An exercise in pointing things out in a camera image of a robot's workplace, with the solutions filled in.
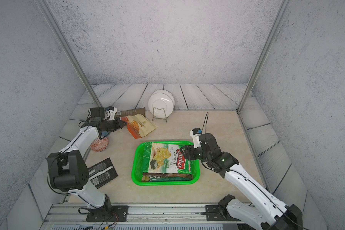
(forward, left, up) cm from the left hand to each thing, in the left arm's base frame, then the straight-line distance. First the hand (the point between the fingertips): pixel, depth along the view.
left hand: (128, 122), depth 90 cm
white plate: (+21, -19, -4) cm, 29 cm away
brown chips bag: (-30, -14, -11) cm, 34 cm away
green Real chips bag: (-31, -19, -12) cm, 38 cm away
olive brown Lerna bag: (+27, +9, -19) cm, 34 cm away
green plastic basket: (-23, -7, -11) cm, 27 cm away
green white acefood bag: (-19, -23, -11) cm, 32 cm away
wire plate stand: (+17, -23, -16) cm, 32 cm away
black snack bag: (-25, +15, -17) cm, 34 cm away
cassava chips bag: (+7, -4, -12) cm, 14 cm away
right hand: (-22, -34, +3) cm, 40 cm away
